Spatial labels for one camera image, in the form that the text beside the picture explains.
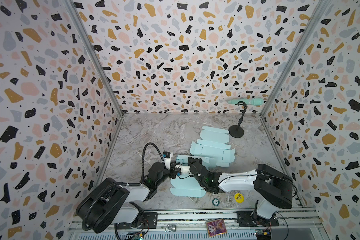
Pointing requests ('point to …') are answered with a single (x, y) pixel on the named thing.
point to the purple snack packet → (216, 227)
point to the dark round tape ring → (215, 202)
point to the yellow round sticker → (239, 198)
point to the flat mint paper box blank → (212, 145)
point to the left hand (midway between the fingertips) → (181, 161)
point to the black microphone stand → (235, 131)
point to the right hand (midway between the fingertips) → (190, 154)
